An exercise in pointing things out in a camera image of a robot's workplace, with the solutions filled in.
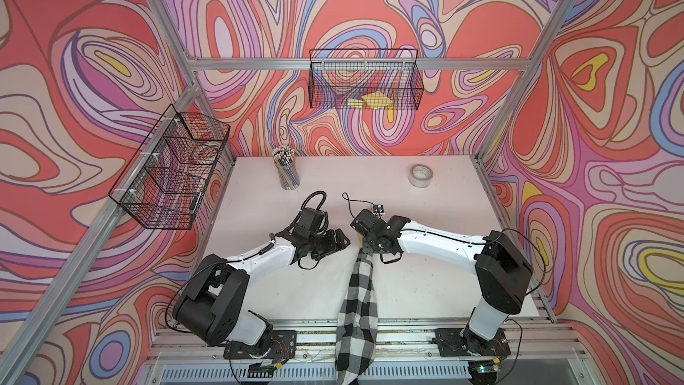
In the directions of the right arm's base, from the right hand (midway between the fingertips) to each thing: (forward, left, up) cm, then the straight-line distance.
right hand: (375, 249), depth 87 cm
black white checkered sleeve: (-24, +8, 0) cm, 25 cm away
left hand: (+1, +10, +1) cm, 10 cm away
